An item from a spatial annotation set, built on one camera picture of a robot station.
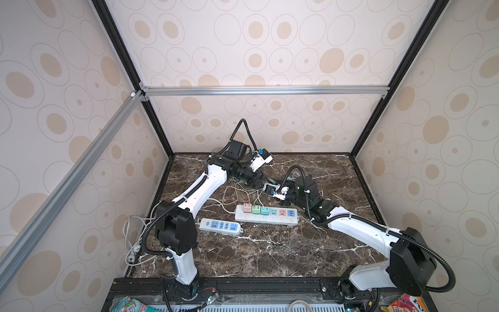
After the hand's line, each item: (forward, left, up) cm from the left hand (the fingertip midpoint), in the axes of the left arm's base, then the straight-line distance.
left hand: (273, 179), depth 78 cm
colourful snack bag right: (-39, -47, -20) cm, 64 cm away
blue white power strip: (-10, +23, -21) cm, 33 cm away
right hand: (+3, -5, -3) cm, 6 cm away
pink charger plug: (-3, +11, -18) cm, 21 cm away
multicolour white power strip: (-4, +10, -22) cm, 24 cm away
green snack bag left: (-40, +52, -21) cm, 69 cm away
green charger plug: (-4, +6, -17) cm, 19 cm away
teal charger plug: (-5, +2, -17) cm, 18 cm away
